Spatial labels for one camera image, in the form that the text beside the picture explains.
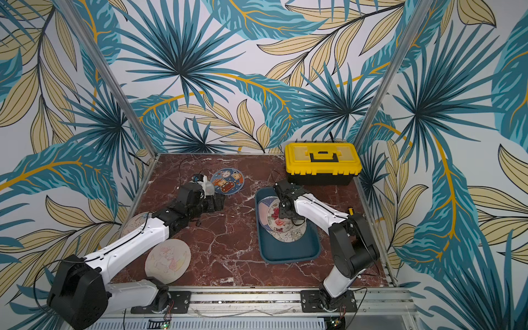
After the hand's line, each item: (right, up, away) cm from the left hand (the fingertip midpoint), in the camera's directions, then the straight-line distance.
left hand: (215, 199), depth 84 cm
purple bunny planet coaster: (+20, -5, +13) cm, 24 cm away
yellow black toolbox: (+47, +15, +11) cm, 50 cm away
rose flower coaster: (+25, -12, +7) cm, 29 cm away
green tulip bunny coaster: (+31, -16, +5) cm, 36 cm away
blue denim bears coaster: (+1, +7, +23) cm, 24 cm away
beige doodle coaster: (-39, -12, +9) cm, 42 cm away
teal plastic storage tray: (+23, -21, 0) cm, 31 cm away
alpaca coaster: (+35, -15, +7) cm, 39 cm away
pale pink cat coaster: (-18, -25, -1) cm, 31 cm away
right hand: (+32, -7, +7) cm, 34 cm away
